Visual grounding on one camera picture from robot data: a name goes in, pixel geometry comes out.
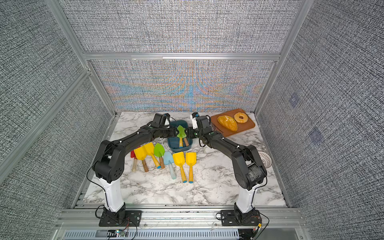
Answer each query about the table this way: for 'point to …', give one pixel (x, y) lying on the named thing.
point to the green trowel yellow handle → (181, 135)
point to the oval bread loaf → (228, 122)
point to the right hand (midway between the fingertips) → (187, 125)
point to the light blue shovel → (168, 159)
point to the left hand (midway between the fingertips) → (179, 130)
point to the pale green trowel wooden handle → (186, 141)
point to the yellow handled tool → (179, 160)
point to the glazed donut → (236, 117)
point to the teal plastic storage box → (173, 143)
